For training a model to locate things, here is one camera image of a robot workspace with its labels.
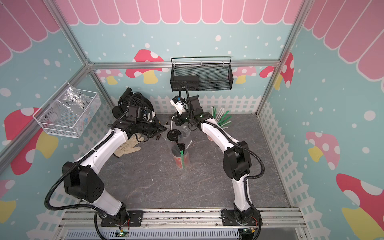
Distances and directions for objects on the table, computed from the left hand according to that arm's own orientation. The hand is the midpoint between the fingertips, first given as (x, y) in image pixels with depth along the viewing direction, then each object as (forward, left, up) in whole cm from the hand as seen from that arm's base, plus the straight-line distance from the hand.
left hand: (166, 130), depth 81 cm
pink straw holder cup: (+11, -26, -22) cm, 36 cm away
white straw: (+6, -2, -2) cm, 6 cm away
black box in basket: (+30, -13, +10) cm, 34 cm away
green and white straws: (+17, -32, -7) cm, 37 cm away
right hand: (+7, -1, +3) cm, 8 cm away
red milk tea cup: (-12, -7, -9) cm, 16 cm away
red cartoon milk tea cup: (0, -3, -5) cm, 6 cm away
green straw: (-13, -9, -3) cm, 16 cm away
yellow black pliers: (+11, +11, -22) cm, 27 cm away
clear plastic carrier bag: (-2, -7, -4) cm, 8 cm away
